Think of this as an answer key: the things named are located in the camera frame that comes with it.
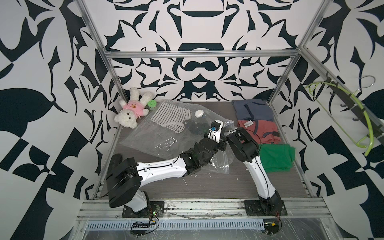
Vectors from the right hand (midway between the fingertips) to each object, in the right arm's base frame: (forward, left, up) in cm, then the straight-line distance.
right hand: (183, 121), depth 103 cm
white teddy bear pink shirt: (+9, +34, +5) cm, 35 cm away
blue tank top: (+14, -52, -5) cm, 54 cm away
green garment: (-25, -56, -4) cm, 62 cm away
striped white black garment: (+8, +9, -4) cm, 12 cm away
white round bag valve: (-6, -10, +16) cm, 20 cm away
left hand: (-22, -21, +24) cm, 39 cm away
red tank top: (-6, -53, -4) cm, 54 cm away
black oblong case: (-25, +40, -4) cm, 47 cm away
